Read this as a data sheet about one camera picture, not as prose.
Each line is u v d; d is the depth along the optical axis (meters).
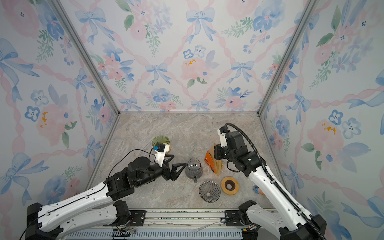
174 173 0.58
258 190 0.64
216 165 0.87
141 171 0.49
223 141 0.66
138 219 0.74
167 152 0.59
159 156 0.59
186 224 0.73
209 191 0.80
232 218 0.74
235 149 0.54
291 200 0.41
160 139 0.85
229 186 0.84
